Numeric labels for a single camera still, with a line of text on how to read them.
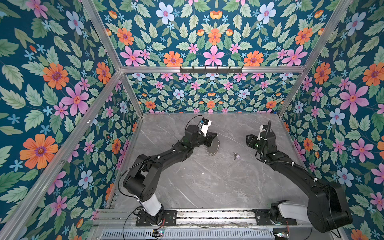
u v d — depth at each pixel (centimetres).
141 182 46
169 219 74
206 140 77
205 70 91
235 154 96
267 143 65
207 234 77
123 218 75
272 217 68
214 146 90
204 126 76
